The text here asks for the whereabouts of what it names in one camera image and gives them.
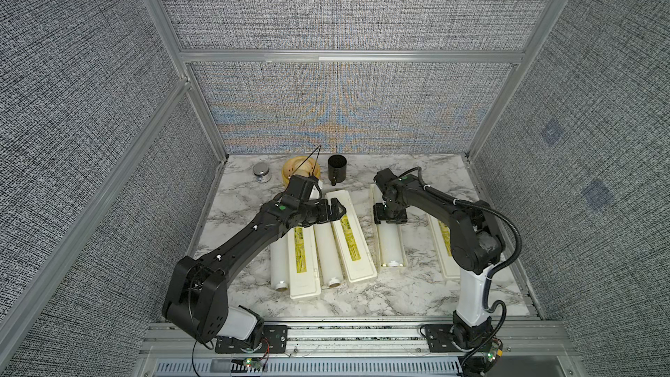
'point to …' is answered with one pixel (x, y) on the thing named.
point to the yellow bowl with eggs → (300, 165)
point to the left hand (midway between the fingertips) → (340, 211)
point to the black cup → (337, 168)
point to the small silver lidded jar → (262, 172)
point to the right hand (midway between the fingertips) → (383, 214)
